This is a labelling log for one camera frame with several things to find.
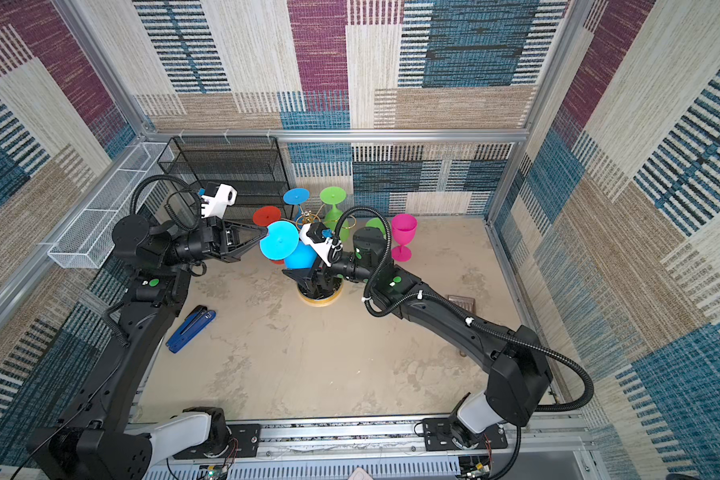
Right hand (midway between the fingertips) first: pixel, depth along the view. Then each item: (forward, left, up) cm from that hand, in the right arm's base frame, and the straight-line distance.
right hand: (294, 257), depth 67 cm
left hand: (-5, +2, +13) cm, 14 cm away
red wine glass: (+18, +10, -4) cm, 21 cm away
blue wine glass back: (+25, +3, -4) cm, 26 cm away
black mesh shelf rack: (+51, +23, -11) cm, 57 cm away
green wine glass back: (+24, -8, -4) cm, 26 cm away
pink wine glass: (+26, -29, -20) cm, 44 cm away
